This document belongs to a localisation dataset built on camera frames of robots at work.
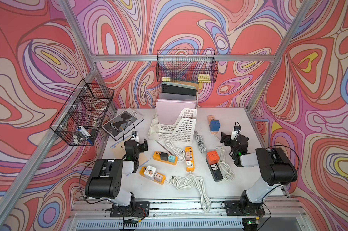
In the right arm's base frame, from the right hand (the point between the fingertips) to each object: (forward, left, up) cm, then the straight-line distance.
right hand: (229, 135), depth 96 cm
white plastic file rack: (-2, +31, +8) cm, 32 cm away
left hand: (-2, +61, +2) cm, 61 cm away
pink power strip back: (+19, +9, -4) cm, 21 cm away
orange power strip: (-12, +49, -2) cm, 50 cm away
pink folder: (+11, +40, +15) cm, 44 cm away
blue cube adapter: (+8, +8, +1) cm, 12 cm away
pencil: (-7, +42, -5) cm, 43 cm away
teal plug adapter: (-16, +39, +2) cm, 43 cm away
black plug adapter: (-15, +44, +2) cm, 46 cm away
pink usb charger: (-14, +29, +1) cm, 33 cm away
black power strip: (-22, +13, -4) cm, 26 cm away
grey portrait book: (+13, +77, 0) cm, 78 cm away
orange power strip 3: (-20, +27, -5) cm, 34 cm away
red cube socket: (-17, +15, +2) cm, 22 cm away
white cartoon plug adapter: (-25, +51, +4) cm, 57 cm away
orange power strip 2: (-23, +56, +1) cm, 61 cm away
